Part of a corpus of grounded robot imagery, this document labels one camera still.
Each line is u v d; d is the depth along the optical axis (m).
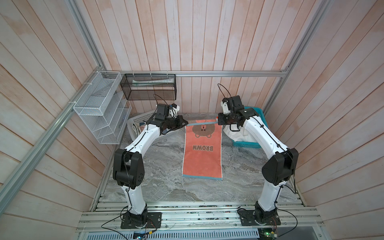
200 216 0.76
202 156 0.96
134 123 1.05
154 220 0.73
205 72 1.01
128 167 0.49
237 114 0.62
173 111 0.84
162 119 0.70
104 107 0.70
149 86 1.03
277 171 0.48
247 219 0.73
